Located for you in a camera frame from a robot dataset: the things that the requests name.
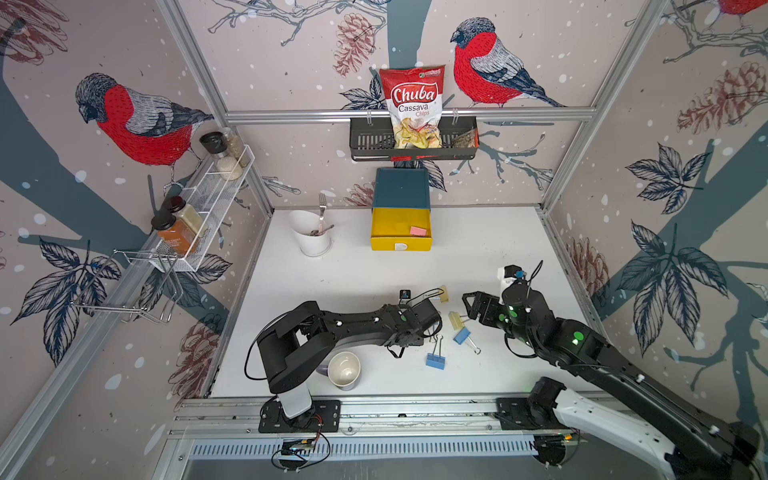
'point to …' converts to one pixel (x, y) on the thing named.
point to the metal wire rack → (130, 284)
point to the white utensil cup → (302, 223)
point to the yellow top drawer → (391, 229)
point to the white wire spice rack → (213, 193)
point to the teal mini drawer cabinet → (401, 187)
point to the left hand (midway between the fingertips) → (419, 331)
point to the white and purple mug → (343, 370)
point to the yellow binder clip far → (444, 296)
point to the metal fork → (322, 201)
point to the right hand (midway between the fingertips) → (472, 297)
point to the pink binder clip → (417, 231)
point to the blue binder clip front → (434, 360)
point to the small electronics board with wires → (300, 453)
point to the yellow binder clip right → (455, 320)
